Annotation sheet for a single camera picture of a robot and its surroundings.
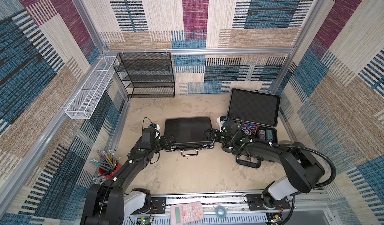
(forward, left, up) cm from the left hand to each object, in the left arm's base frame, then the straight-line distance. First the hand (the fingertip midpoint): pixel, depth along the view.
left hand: (171, 138), depth 87 cm
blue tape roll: (-33, -26, -8) cm, 43 cm away
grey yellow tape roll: (0, -69, -6) cm, 69 cm away
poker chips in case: (+8, -50, -5) cm, 51 cm away
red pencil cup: (-14, +30, +1) cm, 33 cm away
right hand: (+3, -23, -1) cm, 23 cm away
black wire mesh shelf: (+48, +21, +9) cm, 53 cm away
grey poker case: (+17, -56, 0) cm, 58 cm away
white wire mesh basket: (+5, +38, +25) cm, 46 cm away
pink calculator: (-35, -9, -7) cm, 37 cm away
